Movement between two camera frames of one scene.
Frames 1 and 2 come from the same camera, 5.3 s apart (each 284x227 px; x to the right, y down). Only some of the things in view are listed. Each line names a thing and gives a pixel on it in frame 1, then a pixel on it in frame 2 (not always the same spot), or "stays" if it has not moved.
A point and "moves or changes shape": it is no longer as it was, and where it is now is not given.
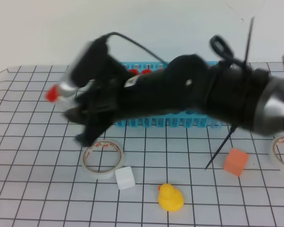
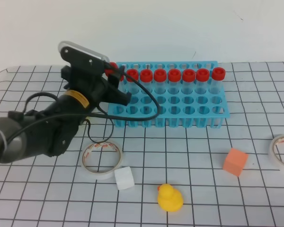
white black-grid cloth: x=41 y=176 stays
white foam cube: x=125 y=178 stays
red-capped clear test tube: x=54 y=92 moves or changes shape
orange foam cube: x=235 y=161 stays
